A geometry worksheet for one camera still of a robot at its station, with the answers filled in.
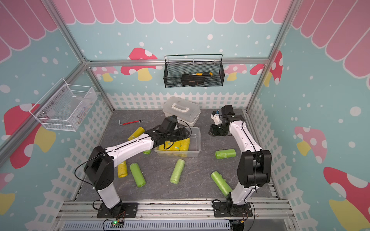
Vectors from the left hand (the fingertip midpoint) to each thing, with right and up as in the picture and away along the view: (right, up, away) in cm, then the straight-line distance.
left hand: (186, 135), depth 86 cm
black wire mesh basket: (+5, +39, +6) cm, 40 cm away
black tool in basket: (+1, +35, +4) cm, 35 cm away
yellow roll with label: (-12, -5, -14) cm, 19 cm away
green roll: (+25, -12, +6) cm, 28 cm away
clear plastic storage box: (+5, -9, +12) cm, 16 cm away
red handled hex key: (-46, +8, +27) cm, 54 cm away
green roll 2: (-29, -23, -2) cm, 37 cm away
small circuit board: (-35, -44, -13) cm, 58 cm away
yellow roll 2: (-1, -7, +9) cm, 11 cm away
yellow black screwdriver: (+11, +39, +6) cm, 41 cm away
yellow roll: (-36, 0, +16) cm, 39 cm away
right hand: (+16, +2, +3) cm, 16 cm away
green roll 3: (+21, -29, -6) cm, 37 cm away
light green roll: (-5, -21, -1) cm, 22 cm away
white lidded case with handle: (0, +16, +17) cm, 24 cm away
